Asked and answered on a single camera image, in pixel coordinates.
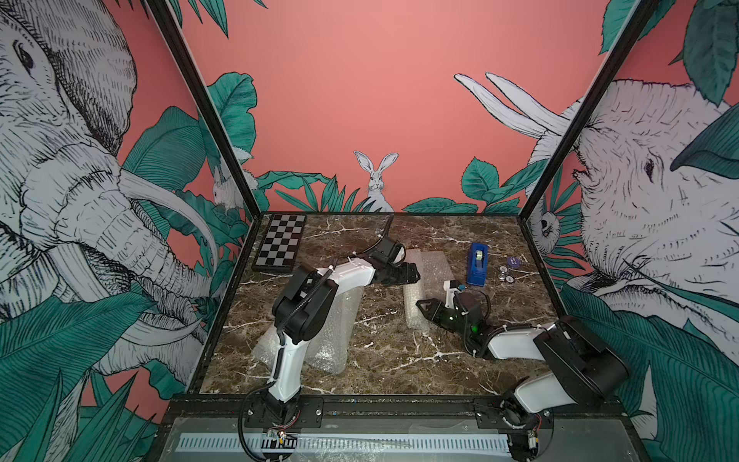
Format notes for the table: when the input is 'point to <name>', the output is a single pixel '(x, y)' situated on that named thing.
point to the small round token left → (503, 269)
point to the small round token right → (509, 279)
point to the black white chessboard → (280, 244)
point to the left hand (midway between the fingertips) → (415, 273)
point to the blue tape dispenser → (477, 265)
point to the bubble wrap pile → (434, 273)
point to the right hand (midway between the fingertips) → (417, 302)
